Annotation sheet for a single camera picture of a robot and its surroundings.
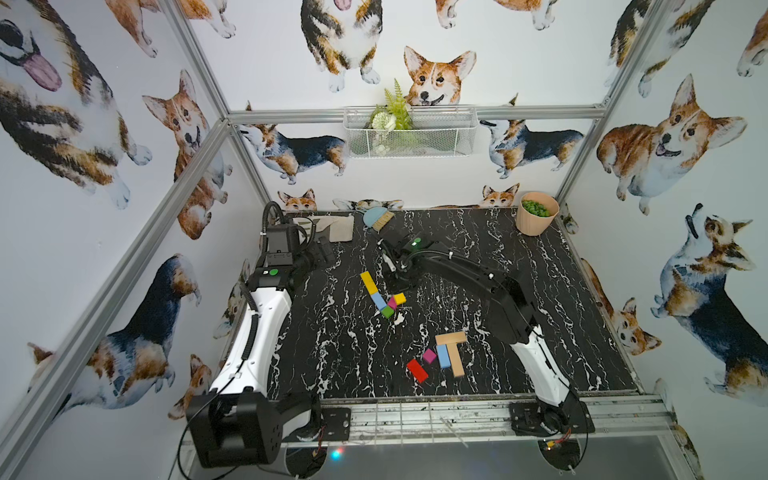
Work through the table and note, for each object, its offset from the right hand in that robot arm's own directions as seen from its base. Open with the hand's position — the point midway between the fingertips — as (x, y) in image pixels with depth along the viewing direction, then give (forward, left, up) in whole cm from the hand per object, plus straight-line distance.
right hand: (389, 290), depth 89 cm
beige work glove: (+34, +20, -9) cm, 40 cm away
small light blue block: (+1, +4, -7) cm, 8 cm away
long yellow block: (-2, -3, -1) cm, 4 cm away
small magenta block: (-16, -11, -8) cm, 22 cm away
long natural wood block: (-12, -18, -9) cm, 23 cm away
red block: (-21, -9, -9) cm, 24 cm away
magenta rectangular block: (-2, 0, -4) cm, 5 cm away
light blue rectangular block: (-17, -15, -8) cm, 24 cm away
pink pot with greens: (+30, -51, +1) cm, 59 cm away
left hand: (+6, +18, +16) cm, 24 cm away
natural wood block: (-17, -18, -8) cm, 27 cm away
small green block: (-3, +1, -8) cm, 8 cm away
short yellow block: (+8, +8, -8) cm, 13 cm away
